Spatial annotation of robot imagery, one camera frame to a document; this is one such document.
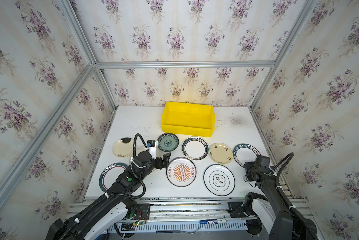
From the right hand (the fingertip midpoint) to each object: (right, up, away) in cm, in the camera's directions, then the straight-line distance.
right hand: (246, 166), depth 87 cm
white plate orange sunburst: (-39, -3, -1) cm, 39 cm away
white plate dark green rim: (-30, +9, +9) cm, 32 cm away
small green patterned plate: (-47, +12, +12) cm, 50 cm away
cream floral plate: (-13, +6, +6) cm, 16 cm away
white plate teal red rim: (-80, -4, -2) cm, 80 cm away
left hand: (-48, +11, -9) cm, 50 cm away
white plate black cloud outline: (-17, -7, -3) cm, 18 cm away
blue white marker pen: (-24, -21, -18) cm, 36 cm away
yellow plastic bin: (-32, +28, +28) cm, 51 cm away
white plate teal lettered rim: (+2, +6, +8) cm, 10 cm away
